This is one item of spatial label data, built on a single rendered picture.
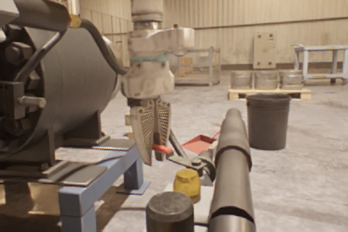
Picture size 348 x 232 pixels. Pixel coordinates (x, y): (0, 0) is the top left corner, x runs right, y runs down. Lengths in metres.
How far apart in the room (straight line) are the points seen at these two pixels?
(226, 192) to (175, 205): 0.11
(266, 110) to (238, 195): 1.75
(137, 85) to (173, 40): 0.10
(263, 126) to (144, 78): 1.56
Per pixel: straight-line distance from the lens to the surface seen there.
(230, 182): 0.18
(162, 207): 0.27
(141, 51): 0.46
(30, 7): 0.67
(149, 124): 0.49
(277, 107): 1.92
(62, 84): 0.98
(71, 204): 0.94
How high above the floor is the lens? 0.64
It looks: 9 degrees down
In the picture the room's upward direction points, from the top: 2 degrees counter-clockwise
